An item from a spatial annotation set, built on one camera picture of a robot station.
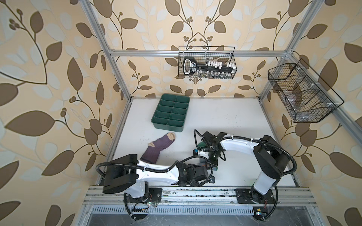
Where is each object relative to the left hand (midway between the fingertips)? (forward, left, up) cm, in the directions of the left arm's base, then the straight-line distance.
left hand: (199, 171), depth 79 cm
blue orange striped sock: (+4, -3, +4) cm, 6 cm away
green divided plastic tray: (+42, +20, +1) cm, 46 cm away
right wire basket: (+31, -55, +31) cm, 70 cm away
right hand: (+4, -6, -4) cm, 9 cm away
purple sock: (+10, +30, -4) cm, 32 cm away
